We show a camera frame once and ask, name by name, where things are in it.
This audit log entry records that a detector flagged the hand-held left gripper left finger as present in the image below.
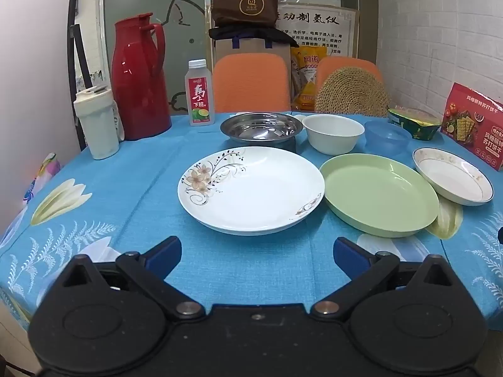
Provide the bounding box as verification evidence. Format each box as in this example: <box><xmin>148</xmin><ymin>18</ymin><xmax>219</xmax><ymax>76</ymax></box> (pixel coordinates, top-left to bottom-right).
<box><xmin>62</xmin><ymin>236</ymin><xmax>206</xmax><ymax>320</ymax></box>

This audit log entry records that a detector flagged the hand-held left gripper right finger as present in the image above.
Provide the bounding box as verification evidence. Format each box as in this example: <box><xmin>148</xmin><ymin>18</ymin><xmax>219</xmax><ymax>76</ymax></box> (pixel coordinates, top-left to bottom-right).
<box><xmin>312</xmin><ymin>237</ymin><xmax>453</xmax><ymax>320</ymax></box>

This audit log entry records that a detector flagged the light green plate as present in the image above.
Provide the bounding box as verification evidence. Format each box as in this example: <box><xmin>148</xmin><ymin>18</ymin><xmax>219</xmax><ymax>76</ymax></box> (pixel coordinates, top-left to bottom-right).
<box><xmin>319</xmin><ymin>154</ymin><xmax>439</xmax><ymax>238</ymax></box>

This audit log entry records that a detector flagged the white floral ceramic plate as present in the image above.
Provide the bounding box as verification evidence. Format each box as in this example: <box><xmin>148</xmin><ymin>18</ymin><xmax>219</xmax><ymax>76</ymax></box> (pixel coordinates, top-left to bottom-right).
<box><xmin>178</xmin><ymin>146</ymin><xmax>326</xmax><ymax>236</ymax></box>

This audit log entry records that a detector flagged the white ceramic bowl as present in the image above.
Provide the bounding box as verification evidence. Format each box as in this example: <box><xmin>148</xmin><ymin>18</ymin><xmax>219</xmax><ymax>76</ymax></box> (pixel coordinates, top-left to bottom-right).
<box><xmin>302</xmin><ymin>114</ymin><xmax>365</xmax><ymax>155</ymax></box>

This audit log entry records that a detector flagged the small white gold-rimmed plate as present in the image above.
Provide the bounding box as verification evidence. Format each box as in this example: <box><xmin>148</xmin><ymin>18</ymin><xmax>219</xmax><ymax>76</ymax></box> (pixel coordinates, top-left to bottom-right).
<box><xmin>412</xmin><ymin>147</ymin><xmax>495</xmax><ymax>207</ymax></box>

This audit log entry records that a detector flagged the stainless steel bowl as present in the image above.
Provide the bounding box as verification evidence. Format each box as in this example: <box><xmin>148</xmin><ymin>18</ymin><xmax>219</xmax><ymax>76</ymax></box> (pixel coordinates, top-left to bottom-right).
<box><xmin>220</xmin><ymin>112</ymin><xmax>304</xmax><ymax>144</ymax></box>

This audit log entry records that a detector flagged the blue floral tablecloth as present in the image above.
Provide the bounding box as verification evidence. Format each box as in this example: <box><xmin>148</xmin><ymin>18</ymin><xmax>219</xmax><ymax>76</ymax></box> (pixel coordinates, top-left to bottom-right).
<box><xmin>0</xmin><ymin>110</ymin><xmax>503</xmax><ymax>331</ymax></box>

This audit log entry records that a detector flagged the blue plastic bowl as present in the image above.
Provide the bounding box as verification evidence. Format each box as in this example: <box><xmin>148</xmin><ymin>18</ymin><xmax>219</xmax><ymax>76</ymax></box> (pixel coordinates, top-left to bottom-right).
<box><xmin>364</xmin><ymin>121</ymin><xmax>412</xmax><ymax>156</ymax></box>

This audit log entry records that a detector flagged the colourful floral cloth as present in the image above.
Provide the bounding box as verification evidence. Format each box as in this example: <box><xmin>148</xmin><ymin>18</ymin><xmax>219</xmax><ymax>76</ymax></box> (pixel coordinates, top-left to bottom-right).
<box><xmin>35</xmin><ymin>152</ymin><xmax>63</xmax><ymax>191</ymax></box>

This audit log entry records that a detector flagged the white tumbler cup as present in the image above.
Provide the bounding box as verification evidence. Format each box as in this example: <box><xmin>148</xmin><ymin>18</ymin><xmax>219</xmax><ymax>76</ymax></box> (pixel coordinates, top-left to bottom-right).
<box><xmin>73</xmin><ymin>85</ymin><xmax>119</xmax><ymax>160</ymax></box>

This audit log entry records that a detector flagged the green instant noodle cup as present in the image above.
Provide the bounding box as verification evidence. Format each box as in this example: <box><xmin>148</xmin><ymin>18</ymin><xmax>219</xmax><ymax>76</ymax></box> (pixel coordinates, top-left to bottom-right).
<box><xmin>387</xmin><ymin>106</ymin><xmax>443</xmax><ymax>141</ymax></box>

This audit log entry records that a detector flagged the juice bottle with red label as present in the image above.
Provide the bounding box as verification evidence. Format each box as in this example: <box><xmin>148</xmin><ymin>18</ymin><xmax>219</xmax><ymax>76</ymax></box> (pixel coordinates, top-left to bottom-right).
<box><xmin>185</xmin><ymin>59</ymin><xmax>215</xmax><ymax>127</ymax></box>

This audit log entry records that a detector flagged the woven straw cushion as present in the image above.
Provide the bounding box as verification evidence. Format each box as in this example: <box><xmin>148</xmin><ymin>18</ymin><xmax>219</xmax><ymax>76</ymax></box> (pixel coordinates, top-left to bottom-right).
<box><xmin>314</xmin><ymin>67</ymin><xmax>390</xmax><ymax>117</ymax></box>

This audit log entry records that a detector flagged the red thermos jug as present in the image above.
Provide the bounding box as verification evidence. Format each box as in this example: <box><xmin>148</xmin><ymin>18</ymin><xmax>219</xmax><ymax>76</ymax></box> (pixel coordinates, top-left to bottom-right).
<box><xmin>111</xmin><ymin>13</ymin><xmax>172</xmax><ymax>141</ymax></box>

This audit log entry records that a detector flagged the red cracker box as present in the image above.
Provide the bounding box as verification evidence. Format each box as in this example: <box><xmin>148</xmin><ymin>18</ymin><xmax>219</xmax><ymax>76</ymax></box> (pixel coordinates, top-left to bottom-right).
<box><xmin>440</xmin><ymin>82</ymin><xmax>503</xmax><ymax>171</ymax></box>

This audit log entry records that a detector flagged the orange chair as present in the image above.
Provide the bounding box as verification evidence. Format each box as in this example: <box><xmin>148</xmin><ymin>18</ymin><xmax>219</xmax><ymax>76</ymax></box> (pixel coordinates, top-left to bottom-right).
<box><xmin>212</xmin><ymin>53</ymin><xmax>291</xmax><ymax>114</ymax></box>
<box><xmin>314</xmin><ymin>57</ymin><xmax>384</xmax><ymax>112</ymax></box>

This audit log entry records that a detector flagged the yellow plastic bag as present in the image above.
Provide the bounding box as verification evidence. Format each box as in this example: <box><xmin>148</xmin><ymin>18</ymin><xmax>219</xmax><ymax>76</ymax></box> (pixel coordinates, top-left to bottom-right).
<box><xmin>290</xmin><ymin>45</ymin><xmax>329</xmax><ymax>111</ymax></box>

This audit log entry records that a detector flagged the black metal stand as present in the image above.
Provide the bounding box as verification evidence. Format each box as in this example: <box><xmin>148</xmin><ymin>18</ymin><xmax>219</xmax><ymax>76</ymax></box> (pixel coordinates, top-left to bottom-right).
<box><xmin>69</xmin><ymin>0</ymin><xmax>93</xmax><ymax>150</ymax></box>

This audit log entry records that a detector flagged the cardboard box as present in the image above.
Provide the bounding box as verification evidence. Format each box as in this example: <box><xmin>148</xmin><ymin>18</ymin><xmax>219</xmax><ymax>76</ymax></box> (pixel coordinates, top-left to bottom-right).
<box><xmin>214</xmin><ymin>37</ymin><xmax>291</xmax><ymax>73</ymax></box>

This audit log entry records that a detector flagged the black cloth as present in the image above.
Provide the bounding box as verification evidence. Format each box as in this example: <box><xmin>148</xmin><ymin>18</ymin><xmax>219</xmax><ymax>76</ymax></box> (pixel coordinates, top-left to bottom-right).
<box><xmin>208</xmin><ymin>25</ymin><xmax>299</xmax><ymax>50</ymax></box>

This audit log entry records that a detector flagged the brown bag with gold emblem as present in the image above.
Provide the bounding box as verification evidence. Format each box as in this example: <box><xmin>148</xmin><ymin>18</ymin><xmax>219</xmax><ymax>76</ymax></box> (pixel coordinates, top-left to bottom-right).
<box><xmin>212</xmin><ymin>0</ymin><xmax>280</xmax><ymax>28</ymax></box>

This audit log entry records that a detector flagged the white text wall poster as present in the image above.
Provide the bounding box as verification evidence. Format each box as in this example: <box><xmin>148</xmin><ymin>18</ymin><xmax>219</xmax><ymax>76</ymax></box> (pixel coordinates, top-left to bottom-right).
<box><xmin>277</xmin><ymin>6</ymin><xmax>360</xmax><ymax>59</ymax></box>

